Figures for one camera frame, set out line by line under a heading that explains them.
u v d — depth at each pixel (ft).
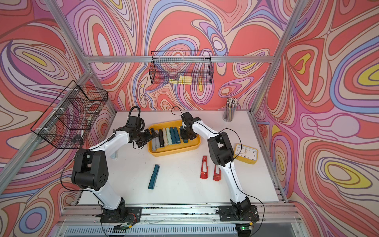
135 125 2.46
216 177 2.80
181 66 3.06
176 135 3.33
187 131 2.63
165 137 3.25
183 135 3.06
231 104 3.32
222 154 2.03
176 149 3.01
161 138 3.26
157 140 3.23
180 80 2.70
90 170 1.55
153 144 3.15
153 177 2.73
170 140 3.24
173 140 3.23
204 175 2.83
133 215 2.36
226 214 2.40
